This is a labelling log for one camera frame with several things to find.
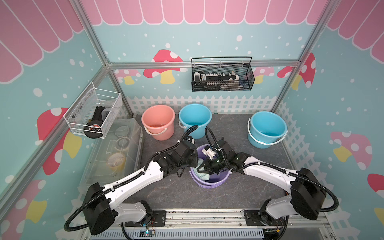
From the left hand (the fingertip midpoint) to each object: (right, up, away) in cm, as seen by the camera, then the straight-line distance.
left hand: (196, 159), depth 78 cm
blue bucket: (-3, +26, +22) cm, 34 cm away
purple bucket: (+9, -8, -8) cm, 14 cm away
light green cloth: (+3, -7, -5) cm, 9 cm away
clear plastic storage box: (-41, +2, -1) cm, 41 cm away
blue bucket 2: (+49, +16, +27) cm, 58 cm away
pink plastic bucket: (-30, +22, +38) cm, 53 cm away
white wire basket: (-54, +22, -4) cm, 58 cm away
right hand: (0, -5, -3) cm, 6 cm away
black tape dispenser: (-46, +16, -10) cm, 50 cm away
